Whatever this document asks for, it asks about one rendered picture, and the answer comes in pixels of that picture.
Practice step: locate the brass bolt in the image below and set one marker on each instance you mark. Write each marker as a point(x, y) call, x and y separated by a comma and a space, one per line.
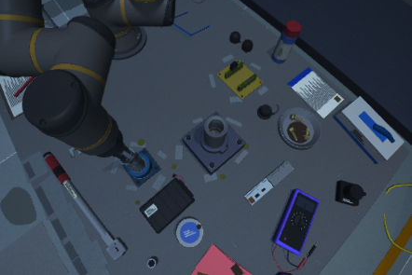
point(296, 116)
point(306, 133)
point(291, 131)

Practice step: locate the white box blue print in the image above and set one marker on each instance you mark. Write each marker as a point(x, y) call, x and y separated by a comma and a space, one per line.
point(367, 126)

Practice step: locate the pink paper sheet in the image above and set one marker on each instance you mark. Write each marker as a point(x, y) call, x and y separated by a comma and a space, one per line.
point(215, 263)

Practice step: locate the red pen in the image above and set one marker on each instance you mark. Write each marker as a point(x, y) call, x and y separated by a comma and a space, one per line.
point(23, 88)

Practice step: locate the black test lead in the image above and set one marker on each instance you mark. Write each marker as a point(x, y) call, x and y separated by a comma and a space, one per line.
point(305, 253)

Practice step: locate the white spray can red cap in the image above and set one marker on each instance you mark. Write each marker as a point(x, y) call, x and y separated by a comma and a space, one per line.
point(285, 44)

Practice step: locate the white tape strip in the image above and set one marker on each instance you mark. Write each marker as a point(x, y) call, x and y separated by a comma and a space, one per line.
point(263, 90)
point(212, 80)
point(228, 58)
point(197, 120)
point(235, 99)
point(234, 121)
point(241, 156)
point(158, 181)
point(179, 152)
point(256, 66)
point(210, 177)
point(162, 154)

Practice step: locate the black round knob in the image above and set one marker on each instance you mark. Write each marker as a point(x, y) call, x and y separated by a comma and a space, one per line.
point(235, 37)
point(247, 45)

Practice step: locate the black battery pack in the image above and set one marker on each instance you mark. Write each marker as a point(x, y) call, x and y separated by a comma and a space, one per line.
point(167, 205)

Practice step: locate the white round tin blue label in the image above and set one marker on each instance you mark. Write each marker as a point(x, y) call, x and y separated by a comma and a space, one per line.
point(189, 232)

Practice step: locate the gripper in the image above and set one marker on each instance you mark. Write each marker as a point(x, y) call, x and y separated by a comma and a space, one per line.
point(128, 156)

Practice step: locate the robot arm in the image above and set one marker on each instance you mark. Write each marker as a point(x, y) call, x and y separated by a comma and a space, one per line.
point(64, 62)

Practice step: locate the red test lead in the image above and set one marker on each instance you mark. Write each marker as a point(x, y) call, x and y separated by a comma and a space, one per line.
point(279, 260)

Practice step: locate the white paper blue header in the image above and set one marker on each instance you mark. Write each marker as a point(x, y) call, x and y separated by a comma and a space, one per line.
point(315, 92)

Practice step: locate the grey white key tray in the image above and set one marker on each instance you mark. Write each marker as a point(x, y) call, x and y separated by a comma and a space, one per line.
point(269, 182)

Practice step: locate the grey bowl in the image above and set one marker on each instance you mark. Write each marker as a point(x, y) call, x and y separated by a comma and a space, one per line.
point(314, 126)

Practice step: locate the yellow circuit board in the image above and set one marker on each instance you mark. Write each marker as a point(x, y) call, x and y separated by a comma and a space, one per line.
point(239, 78)

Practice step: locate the grey bench receiver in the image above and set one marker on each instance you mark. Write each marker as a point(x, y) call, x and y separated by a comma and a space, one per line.
point(213, 139)

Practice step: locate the black hex nut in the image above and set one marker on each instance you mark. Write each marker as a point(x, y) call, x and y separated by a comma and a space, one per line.
point(152, 261)

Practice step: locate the blue multimeter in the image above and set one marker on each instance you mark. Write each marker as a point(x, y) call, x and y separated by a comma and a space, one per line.
point(296, 221)

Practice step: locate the blue square neck stand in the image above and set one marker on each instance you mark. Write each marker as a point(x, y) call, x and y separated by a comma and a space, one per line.
point(150, 167)

